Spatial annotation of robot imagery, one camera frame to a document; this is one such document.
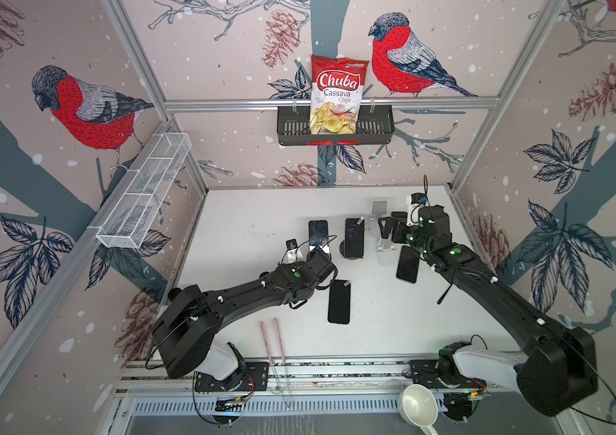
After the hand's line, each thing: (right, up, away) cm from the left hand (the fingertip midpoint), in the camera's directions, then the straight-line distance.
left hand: (305, 272), depth 84 cm
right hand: (+25, +16, -3) cm, 30 cm away
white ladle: (+30, -31, -16) cm, 46 cm away
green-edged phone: (+4, +12, +8) cm, 15 cm away
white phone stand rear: (+28, +21, +19) cm, 39 cm away
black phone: (+11, -11, +2) cm, 16 cm away
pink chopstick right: (-6, -23, -8) cm, 25 cm away
